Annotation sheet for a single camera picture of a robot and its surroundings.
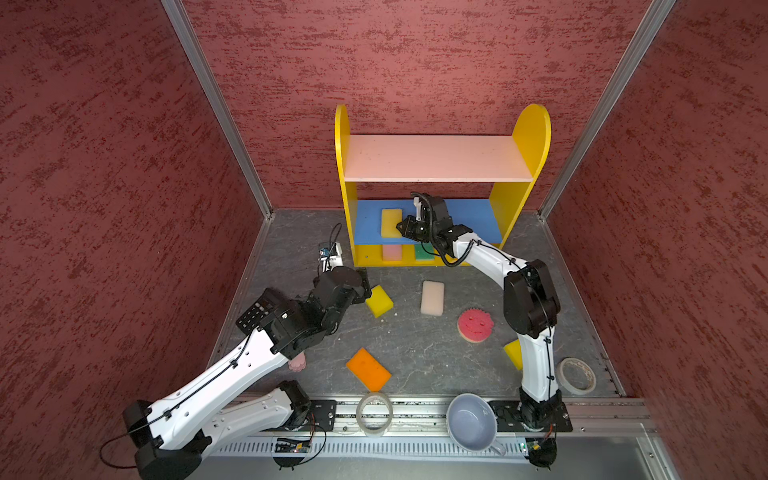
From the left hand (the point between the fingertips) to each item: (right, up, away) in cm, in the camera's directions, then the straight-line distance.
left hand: (353, 279), depth 71 cm
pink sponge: (+9, +5, +32) cm, 34 cm away
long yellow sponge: (+9, +17, +27) cm, 33 cm away
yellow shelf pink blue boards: (+41, +30, +30) cm, 59 cm away
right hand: (+11, +13, +23) cm, 29 cm away
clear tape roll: (+1, -36, +4) cm, 36 cm away
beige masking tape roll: (+61, -29, +10) cm, 68 cm away
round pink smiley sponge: (+35, -16, +16) cm, 42 cm away
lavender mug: (+30, -37, +2) cm, 47 cm away
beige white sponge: (+23, -10, +24) cm, 34 cm away
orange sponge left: (+3, -27, +10) cm, 29 cm away
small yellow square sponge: (+5, -11, +23) cm, 26 cm away
